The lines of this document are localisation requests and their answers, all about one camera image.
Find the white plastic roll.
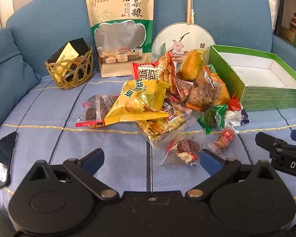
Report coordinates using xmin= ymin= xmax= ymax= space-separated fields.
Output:
xmin=260 ymin=0 xmax=280 ymax=31

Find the blue cushion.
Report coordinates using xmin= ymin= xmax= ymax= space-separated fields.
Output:
xmin=0 ymin=27 xmax=42 ymax=139

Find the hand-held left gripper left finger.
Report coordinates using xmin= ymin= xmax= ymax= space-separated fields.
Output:
xmin=27 ymin=148 xmax=120 ymax=202

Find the black and gold box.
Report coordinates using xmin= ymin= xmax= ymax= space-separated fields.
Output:
xmin=46 ymin=38 xmax=90 ymax=81

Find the pile of mixed snack packets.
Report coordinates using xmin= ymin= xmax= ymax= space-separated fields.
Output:
xmin=75 ymin=49 xmax=251 ymax=169

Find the round flower-painted hand fan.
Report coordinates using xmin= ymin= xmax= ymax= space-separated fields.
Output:
xmin=151 ymin=0 xmax=216 ymax=62

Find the orange snack packet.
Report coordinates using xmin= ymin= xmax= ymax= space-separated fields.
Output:
xmin=187 ymin=65 xmax=231 ymax=111

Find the kraft paper grain pouch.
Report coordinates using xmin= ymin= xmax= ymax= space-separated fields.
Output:
xmin=84 ymin=0 xmax=155 ymax=78

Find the woven bamboo basket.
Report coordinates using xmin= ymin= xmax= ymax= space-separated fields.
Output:
xmin=45 ymin=45 xmax=94 ymax=90

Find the black smartphone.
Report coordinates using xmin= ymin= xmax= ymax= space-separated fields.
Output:
xmin=0 ymin=131 xmax=18 ymax=190

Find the green cardboard box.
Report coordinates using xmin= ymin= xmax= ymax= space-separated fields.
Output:
xmin=208 ymin=45 xmax=296 ymax=111

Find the red checker-edged snack packet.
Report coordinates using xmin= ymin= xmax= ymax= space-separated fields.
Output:
xmin=158 ymin=51 xmax=186 ymax=87

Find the blue sofa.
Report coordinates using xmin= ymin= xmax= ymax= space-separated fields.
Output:
xmin=0 ymin=0 xmax=296 ymax=203

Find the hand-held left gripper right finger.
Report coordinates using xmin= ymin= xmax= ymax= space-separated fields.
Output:
xmin=185 ymin=149 xmax=281 ymax=201

